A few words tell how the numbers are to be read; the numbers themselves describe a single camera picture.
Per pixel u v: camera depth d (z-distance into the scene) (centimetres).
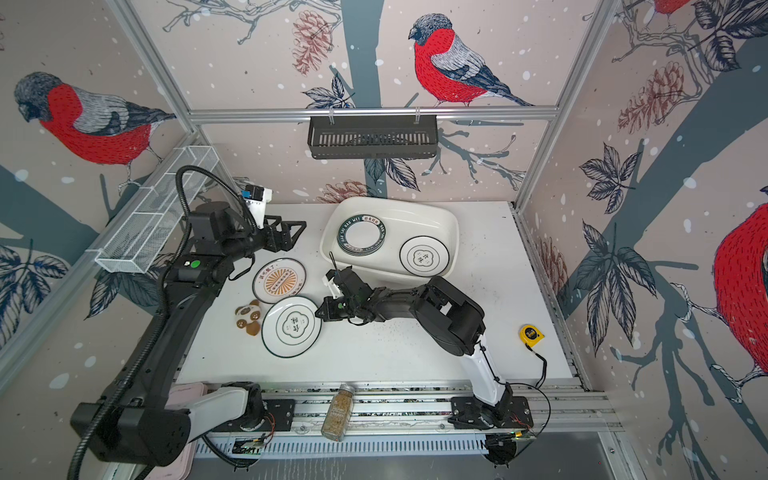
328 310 79
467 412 73
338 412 70
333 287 83
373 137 106
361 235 108
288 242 65
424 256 105
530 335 85
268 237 63
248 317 88
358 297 74
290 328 86
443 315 53
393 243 108
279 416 73
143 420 36
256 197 61
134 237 75
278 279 100
